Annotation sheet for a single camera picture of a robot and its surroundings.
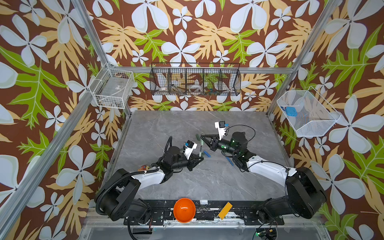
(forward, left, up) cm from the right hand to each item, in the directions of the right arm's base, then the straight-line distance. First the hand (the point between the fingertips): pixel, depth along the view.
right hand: (201, 138), depth 75 cm
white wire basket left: (+30, +51, +10) cm, 60 cm away
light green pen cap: (-1, -1, -2) cm, 2 cm away
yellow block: (-29, -13, -25) cm, 40 cm away
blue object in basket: (+18, -54, +1) cm, 57 cm away
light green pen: (-5, 0, -8) cm, 9 cm away
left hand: (-5, -1, -11) cm, 12 cm away
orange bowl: (-28, +9, -25) cm, 39 cm away
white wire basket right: (+13, -61, +3) cm, 63 cm away
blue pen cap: (+4, -6, -24) cm, 25 cm away
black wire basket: (+44, +2, +6) cm, 45 cm away
